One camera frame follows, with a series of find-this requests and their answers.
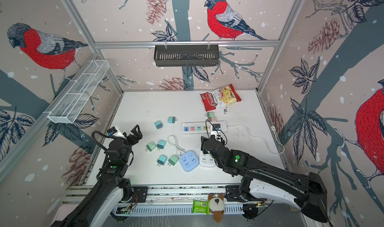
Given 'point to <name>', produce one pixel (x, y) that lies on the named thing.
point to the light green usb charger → (173, 160)
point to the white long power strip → (202, 127)
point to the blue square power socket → (189, 160)
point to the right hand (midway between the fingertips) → (203, 139)
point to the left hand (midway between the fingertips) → (131, 128)
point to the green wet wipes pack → (201, 207)
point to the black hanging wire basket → (186, 55)
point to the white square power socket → (206, 159)
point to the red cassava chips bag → (220, 97)
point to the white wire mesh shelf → (78, 92)
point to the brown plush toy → (216, 206)
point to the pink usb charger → (213, 119)
